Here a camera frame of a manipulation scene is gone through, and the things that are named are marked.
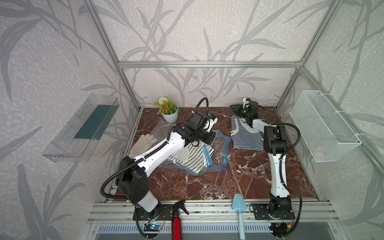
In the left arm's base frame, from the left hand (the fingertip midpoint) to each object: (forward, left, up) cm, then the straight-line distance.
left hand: (215, 137), depth 79 cm
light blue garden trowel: (-29, -12, -18) cm, 36 cm away
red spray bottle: (-37, +19, -17) cm, 45 cm away
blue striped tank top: (+12, -22, -17) cm, 30 cm away
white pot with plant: (+25, +29, -6) cm, 39 cm away
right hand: (+34, -14, -10) cm, 39 cm away
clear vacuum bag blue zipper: (-4, -3, -20) cm, 21 cm away
